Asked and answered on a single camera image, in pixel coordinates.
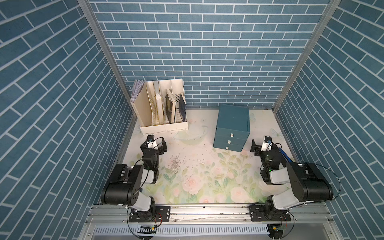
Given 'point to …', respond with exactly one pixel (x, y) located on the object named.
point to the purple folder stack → (137, 86)
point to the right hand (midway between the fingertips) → (263, 141)
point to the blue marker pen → (285, 155)
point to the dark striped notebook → (182, 107)
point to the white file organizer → (160, 106)
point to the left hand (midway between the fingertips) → (158, 138)
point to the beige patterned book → (170, 104)
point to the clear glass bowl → (190, 137)
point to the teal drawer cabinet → (233, 127)
